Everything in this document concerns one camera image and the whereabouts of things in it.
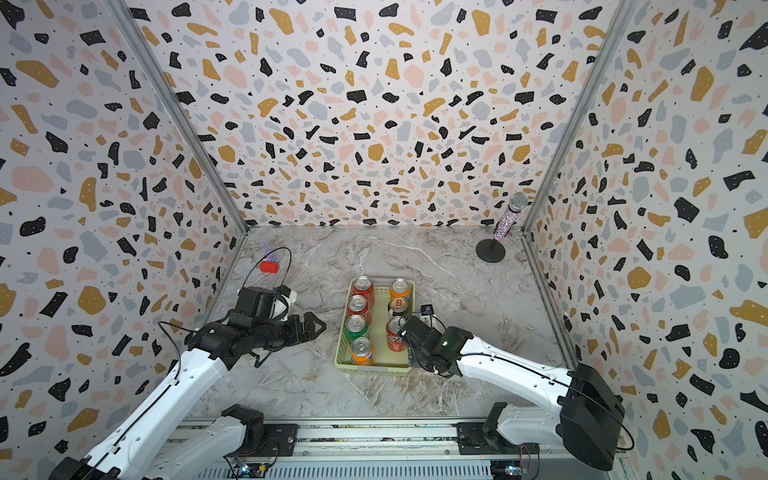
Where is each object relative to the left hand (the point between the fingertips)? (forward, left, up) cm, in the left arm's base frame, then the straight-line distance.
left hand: (316, 329), depth 76 cm
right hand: (-3, -27, -9) cm, 29 cm away
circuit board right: (-29, -46, -16) cm, 57 cm away
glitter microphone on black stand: (+39, -57, -15) cm, 71 cm away
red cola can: (+17, -10, -6) cm, 21 cm away
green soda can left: (+3, -9, -5) cm, 11 cm away
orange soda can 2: (+16, -22, -6) cm, 28 cm away
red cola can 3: (0, -20, -9) cm, 22 cm away
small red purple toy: (+34, +26, -15) cm, 45 cm away
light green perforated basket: (-3, -17, -15) cm, 23 cm away
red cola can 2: (+10, -10, -5) cm, 15 cm away
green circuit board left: (-28, +14, -16) cm, 35 cm away
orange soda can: (-4, -12, -5) cm, 13 cm away
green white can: (+10, -21, -6) cm, 24 cm away
